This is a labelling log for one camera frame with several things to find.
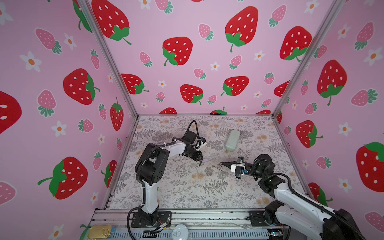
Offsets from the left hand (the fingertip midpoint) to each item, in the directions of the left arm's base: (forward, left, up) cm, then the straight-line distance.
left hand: (201, 157), depth 96 cm
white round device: (-41, +10, +5) cm, 43 cm away
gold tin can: (-41, +48, +3) cm, 63 cm away
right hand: (-13, -10, +20) cm, 26 cm away
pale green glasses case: (+13, -22, +2) cm, 26 cm away
